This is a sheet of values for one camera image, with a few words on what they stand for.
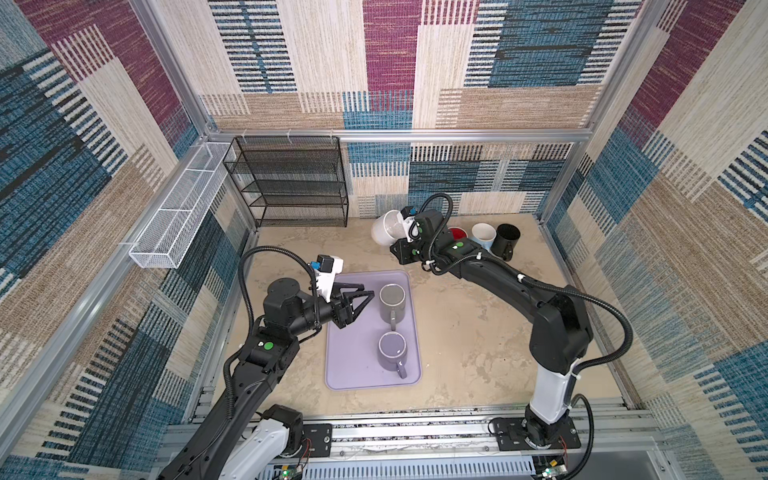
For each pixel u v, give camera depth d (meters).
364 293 0.70
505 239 1.04
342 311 0.60
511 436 0.73
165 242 0.70
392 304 0.85
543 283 0.53
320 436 0.74
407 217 0.77
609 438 0.74
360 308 0.65
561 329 0.48
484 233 1.06
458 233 1.09
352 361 0.85
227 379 0.47
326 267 0.61
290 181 1.09
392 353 0.79
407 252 0.76
